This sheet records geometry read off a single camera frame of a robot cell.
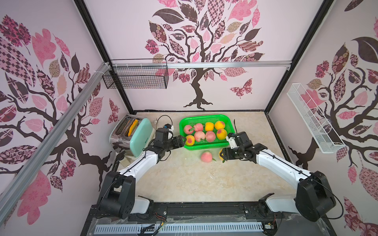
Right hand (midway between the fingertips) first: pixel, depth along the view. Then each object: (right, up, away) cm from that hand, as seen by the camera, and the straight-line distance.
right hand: (225, 155), depth 85 cm
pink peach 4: (-15, +12, +12) cm, 23 cm away
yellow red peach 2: (0, +18, +19) cm, 26 cm away
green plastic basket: (+6, +15, +16) cm, 23 cm away
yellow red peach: (-21, +8, +10) cm, 25 cm away
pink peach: (-15, +16, +17) cm, 28 cm away
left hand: (-26, +8, +2) cm, 27 cm away
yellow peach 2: (-4, 0, -2) cm, 4 cm away
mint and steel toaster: (-55, +12, -1) cm, 56 cm away
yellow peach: (-7, +17, +18) cm, 26 cm away
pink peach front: (-24, +16, +15) cm, 32 cm away
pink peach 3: (-7, +11, +12) cm, 18 cm away
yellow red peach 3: (0, +12, +12) cm, 17 cm away
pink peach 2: (-11, -1, +4) cm, 11 cm away
